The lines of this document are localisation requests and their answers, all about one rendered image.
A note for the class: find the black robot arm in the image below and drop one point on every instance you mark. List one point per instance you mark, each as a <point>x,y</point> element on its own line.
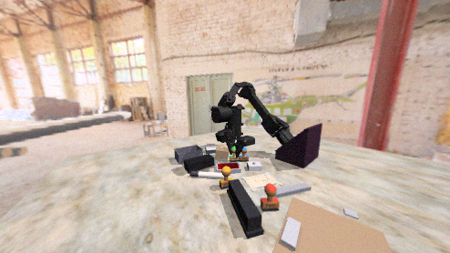
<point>225,112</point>

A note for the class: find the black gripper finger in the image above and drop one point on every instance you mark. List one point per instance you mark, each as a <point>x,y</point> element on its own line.
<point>230,144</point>
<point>238,149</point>

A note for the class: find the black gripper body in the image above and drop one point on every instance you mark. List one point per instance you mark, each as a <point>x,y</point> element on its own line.
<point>242,141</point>

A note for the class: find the cream inspection card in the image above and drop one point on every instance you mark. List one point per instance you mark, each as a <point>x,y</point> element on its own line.
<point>259,181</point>

